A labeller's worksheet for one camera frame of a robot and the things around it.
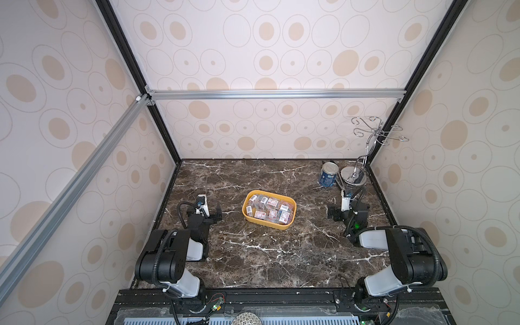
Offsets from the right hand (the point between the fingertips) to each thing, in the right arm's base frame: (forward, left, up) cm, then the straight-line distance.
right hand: (347, 204), depth 95 cm
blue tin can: (+15, +8, +4) cm, 18 cm away
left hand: (-5, +62, +7) cm, 62 cm away
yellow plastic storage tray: (-4, +37, -1) cm, 37 cm away
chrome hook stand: (+39, -22, +11) cm, 46 cm away
